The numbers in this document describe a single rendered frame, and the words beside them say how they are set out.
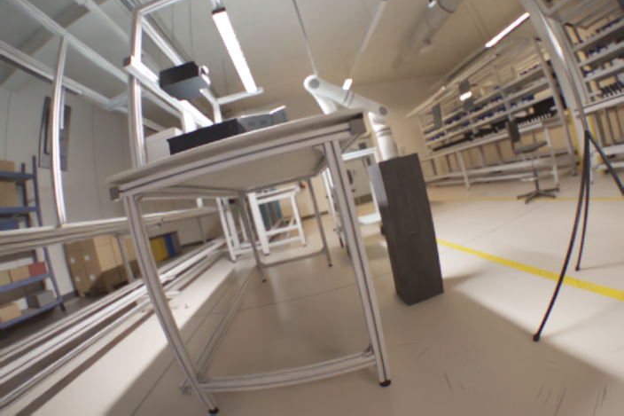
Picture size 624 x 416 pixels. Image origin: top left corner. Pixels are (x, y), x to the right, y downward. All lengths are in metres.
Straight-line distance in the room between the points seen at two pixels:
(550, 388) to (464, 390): 0.31
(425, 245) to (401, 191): 0.34
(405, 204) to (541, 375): 1.07
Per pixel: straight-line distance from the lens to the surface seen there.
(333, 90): 1.44
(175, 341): 1.02
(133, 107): 1.24
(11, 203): 4.07
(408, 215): 1.44
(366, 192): 8.17
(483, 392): 1.03
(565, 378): 1.08
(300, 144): 0.77
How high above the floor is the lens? 0.79
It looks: 2 degrees up
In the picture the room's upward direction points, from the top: 14 degrees counter-clockwise
